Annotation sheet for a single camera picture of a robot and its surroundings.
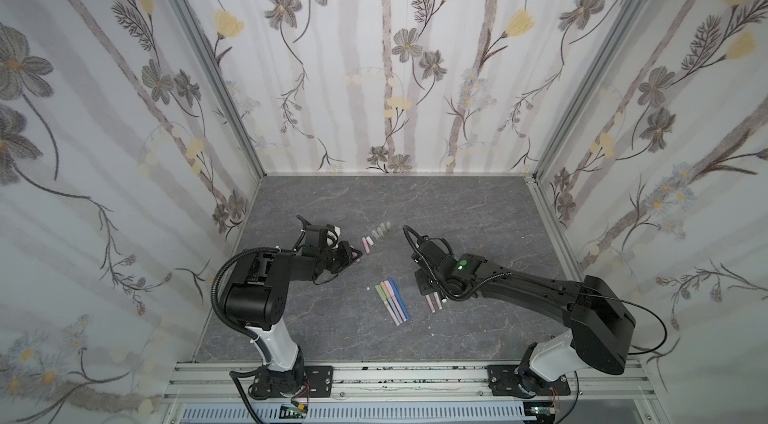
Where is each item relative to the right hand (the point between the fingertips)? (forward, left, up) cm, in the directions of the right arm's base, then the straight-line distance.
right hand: (416, 271), depth 84 cm
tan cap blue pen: (-4, +8, -8) cm, 12 cm away
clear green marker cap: (+21, +8, -10) cm, 25 cm away
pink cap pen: (-5, +5, -9) cm, 12 cm away
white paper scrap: (-2, +14, -10) cm, 17 cm away
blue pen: (-5, +4, -9) cm, 12 cm away
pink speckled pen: (-6, -5, -9) cm, 12 cm away
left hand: (+11, +18, -7) cm, 22 cm away
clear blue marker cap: (+18, +11, -9) cm, 23 cm away
